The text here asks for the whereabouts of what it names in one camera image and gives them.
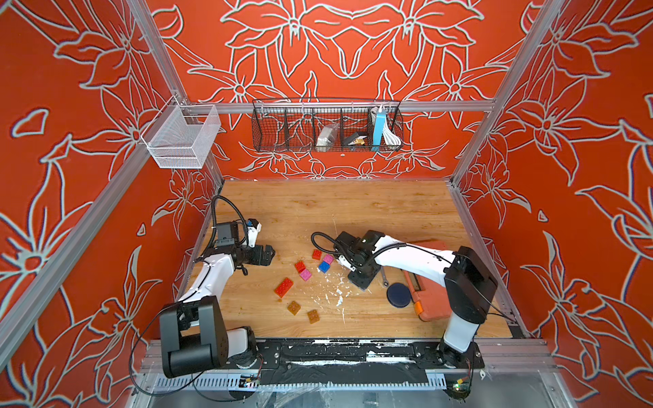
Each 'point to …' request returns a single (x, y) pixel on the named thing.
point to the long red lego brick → (282, 289)
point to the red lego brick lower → (300, 266)
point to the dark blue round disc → (398, 295)
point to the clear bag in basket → (326, 136)
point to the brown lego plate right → (314, 316)
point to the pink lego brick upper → (328, 258)
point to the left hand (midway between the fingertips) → (260, 249)
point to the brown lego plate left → (293, 308)
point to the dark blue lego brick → (324, 267)
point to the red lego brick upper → (317, 254)
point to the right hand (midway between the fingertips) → (357, 280)
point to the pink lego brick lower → (305, 274)
